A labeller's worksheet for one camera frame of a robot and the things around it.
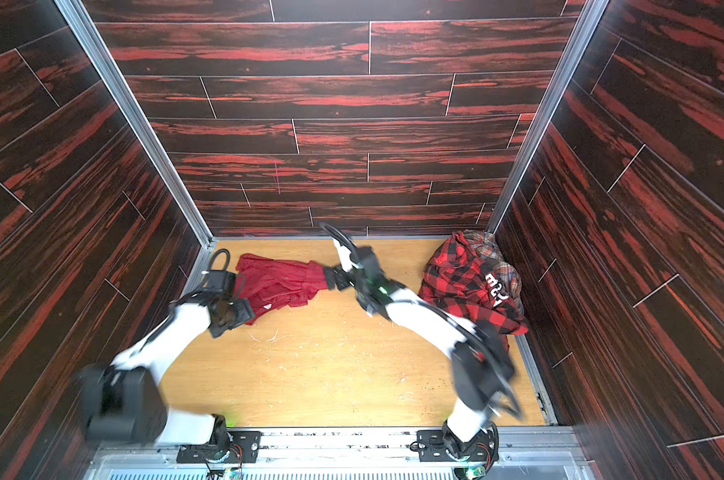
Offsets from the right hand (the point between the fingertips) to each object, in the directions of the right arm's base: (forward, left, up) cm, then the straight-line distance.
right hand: (345, 261), depth 85 cm
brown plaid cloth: (+18, -49, -13) cm, 54 cm away
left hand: (-11, +31, -14) cm, 36 cm away
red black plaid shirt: (+6, -36, -14) cm, 39 cm away
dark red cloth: (+3, +27, -17) cm, 32 cm away
